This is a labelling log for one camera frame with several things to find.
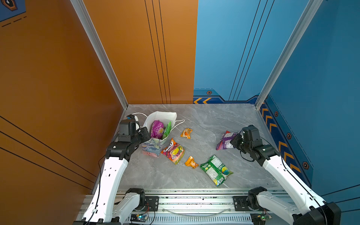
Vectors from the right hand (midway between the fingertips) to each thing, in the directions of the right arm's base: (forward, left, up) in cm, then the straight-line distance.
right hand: (230, 138), depth 81 cm
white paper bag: (-5, +45, -1) cm, 45 cm away
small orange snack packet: (+13, +26, -13) cm, 32 cm away
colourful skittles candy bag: (-2, +34, -12) cm, 36 cm away
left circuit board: (-36, +50, -17) cm, 64 cm away
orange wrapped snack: (-8, +23, -15) cm, 29 cm away
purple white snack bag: (-1, +3, -4) cm, 5 cm away
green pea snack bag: (-13, +8, -14) cm, 21 cm away
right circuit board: (-36, -11, -18) cm, 42 cm away
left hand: (+1, +46, +9) cm, 47 cm away
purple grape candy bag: (+8, +44, -3) cm, 45 cm away
